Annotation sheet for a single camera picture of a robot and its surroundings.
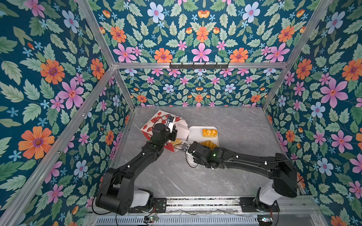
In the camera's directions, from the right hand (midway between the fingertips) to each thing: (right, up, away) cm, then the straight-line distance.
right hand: (198, 149), depth 81 cm
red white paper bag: (-26, +19, +17) cm, 36 cm away
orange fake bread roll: (+8, +1, +12) cm, 14 cm away
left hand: (-13, +15, +3) cm, 20 cm away
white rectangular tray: (-1, +6, +20) cm, 21 cm away
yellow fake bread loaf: (+8, +8, +17) cm, 20 cm away
